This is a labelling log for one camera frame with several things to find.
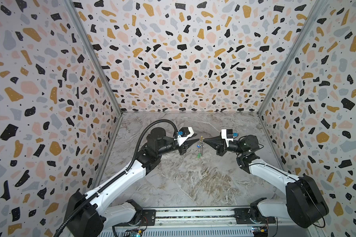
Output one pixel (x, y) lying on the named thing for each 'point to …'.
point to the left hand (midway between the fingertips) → (198, 134)
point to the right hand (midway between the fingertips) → (205, 140)
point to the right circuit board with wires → (260, 231)
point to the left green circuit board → (135, 235)
